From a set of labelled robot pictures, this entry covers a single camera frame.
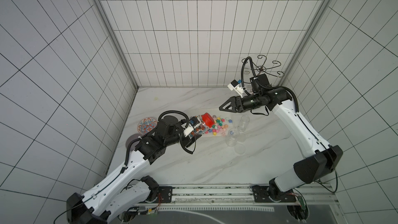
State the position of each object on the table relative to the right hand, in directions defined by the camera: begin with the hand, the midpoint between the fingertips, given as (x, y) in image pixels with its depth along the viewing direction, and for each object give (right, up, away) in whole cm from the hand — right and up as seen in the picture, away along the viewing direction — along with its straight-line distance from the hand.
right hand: (224, 105), depth 71 cm
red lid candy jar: (-10, -11, -1) cm, 15 cm away
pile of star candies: (0, -15, +25) cm, 29 cm away
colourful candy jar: (+8, -20, +22) cm, 31 cm away
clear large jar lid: (+12, -26, +17) cm, 33 cm away
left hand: (-15, -12, +2) cm, 20 cm away
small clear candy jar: (+15, -12, +20) cm, 27 cm away
